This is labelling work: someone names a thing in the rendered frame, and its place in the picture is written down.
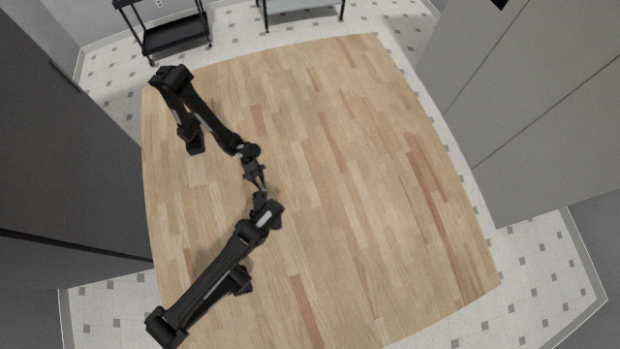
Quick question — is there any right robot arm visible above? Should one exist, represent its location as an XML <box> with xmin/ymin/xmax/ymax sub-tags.
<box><xmin>143</xmin><ymin>191</ymin><xmax>285</xmax><ymax>349</ymax></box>

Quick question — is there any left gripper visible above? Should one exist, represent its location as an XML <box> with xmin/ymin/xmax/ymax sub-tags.
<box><xmin>242</xmin><ymin>164</ymin><xmax>266</xmax><ymax>191</ymax></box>

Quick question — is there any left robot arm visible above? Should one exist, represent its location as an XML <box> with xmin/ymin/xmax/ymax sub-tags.
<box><xmin>148</xmin><ymin>64</ymin><xmax>261</xmax><ymax>177</ymax></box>

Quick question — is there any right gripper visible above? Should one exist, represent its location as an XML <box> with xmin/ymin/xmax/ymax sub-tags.
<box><xmin>249</xmin><ymin>209</ymin><xmax>282</xmax><ymax>230</ymax></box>

